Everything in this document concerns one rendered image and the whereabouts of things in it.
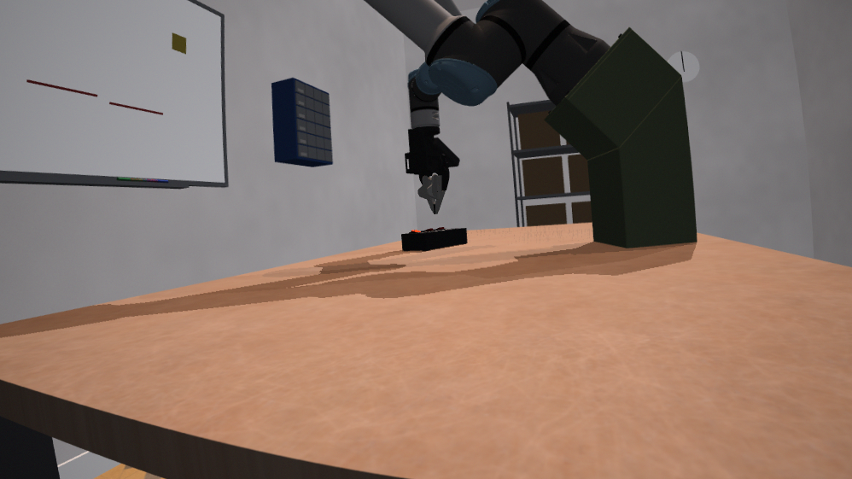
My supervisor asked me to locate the black power strip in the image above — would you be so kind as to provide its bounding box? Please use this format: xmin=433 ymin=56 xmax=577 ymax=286
xmin=401 ymin=227 xmax=468 ymax=251

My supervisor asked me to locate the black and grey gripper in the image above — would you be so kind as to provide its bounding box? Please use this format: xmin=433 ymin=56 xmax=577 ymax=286
xmin=405 ymin=126 xmax=450 ymax=214

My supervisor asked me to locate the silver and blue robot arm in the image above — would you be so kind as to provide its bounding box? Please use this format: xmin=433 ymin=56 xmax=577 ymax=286
xmin=364 ymin=0 xmax=610 ymax=129

